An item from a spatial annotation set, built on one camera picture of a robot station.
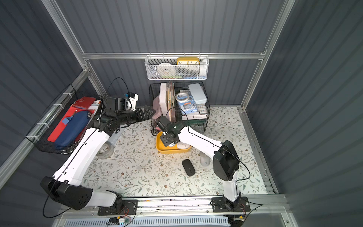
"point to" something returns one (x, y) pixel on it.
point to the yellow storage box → (161, 148)
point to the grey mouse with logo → (204, 159)
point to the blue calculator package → (188, 106)
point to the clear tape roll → (182, 96)
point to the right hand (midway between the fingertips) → (173, 139)
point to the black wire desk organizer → (196, 120)
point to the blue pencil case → (74, 126)
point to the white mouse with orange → (181, 145)
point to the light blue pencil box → (198, 93)
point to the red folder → (82, 104)
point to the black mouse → (188, 167)
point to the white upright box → (162, 99)
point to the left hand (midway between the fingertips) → (150, 112)
